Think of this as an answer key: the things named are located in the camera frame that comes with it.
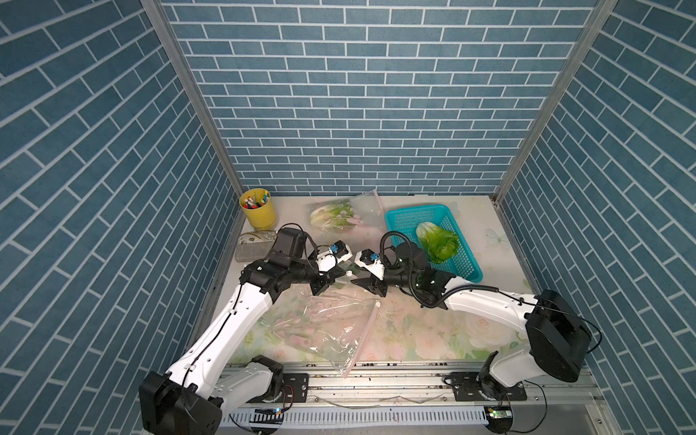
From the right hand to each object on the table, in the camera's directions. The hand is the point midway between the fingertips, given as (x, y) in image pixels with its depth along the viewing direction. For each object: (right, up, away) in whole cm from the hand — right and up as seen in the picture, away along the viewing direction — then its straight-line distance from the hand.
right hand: (358, 272), depth 78 cm
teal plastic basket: (+36, 0, +16) cm, 40 cm away
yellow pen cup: (-38, +20, +22) cm, 48 cm away
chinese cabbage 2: (-9, +17, +24) cm, 31 cm away
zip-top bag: (-8, -19, +7) cm, 21 cm away
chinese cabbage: (+29, +7, +16) cm, 33 cm away
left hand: (-3, +1, -5) cm, 6 cm away
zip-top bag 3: (+1, +18, +24) cm, 30 cm away
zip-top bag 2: (-6, -9, +13) cm, 16 cm away
